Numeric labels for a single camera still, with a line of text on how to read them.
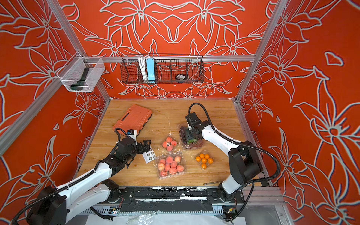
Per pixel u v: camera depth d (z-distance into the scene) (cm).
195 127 65
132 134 74
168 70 98
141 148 74
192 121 68
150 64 90
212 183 77
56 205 39
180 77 95
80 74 89
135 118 100
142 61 88
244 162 44
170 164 81
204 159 83
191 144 88
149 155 87
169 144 89
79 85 79
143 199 73
